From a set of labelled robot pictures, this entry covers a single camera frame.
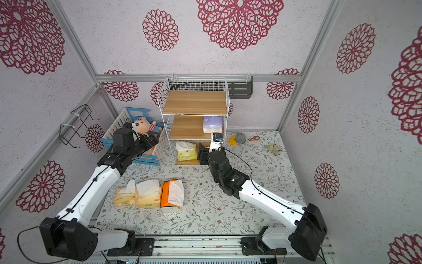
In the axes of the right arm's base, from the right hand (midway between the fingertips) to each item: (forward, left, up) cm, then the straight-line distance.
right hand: (210, 145), depth 74 cm
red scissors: (+32, -29, -31) cm, 53 cm away
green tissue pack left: (+13, +16, -22) cm, 30 cm away
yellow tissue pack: (-15, +43, -22) cm, 50 cm away
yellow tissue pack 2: (-14, +32, -23) cm, 42 cm away
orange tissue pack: (-14, +19, -22) cm, 33 cm away
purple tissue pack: (+13, -1, +1) cm, 13 cm away
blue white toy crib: (+35, +56, -13) cm, 68 cm away
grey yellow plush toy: (+26, -18, -25) cm, 41 cm away
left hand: (+4, +27, -1) cm, 27 cm away
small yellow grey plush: (+19, -41, -27) cm, 53 cm away
